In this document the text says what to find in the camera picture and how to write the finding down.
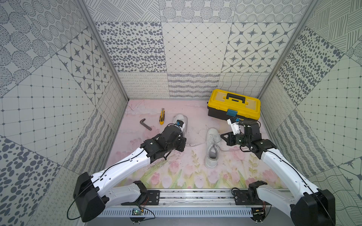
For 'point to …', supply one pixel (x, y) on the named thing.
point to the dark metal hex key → (145, 125)
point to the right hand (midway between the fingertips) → (222, 137)
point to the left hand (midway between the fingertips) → (185, 136)
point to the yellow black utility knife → (162, 116)
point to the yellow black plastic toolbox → (226, 104)
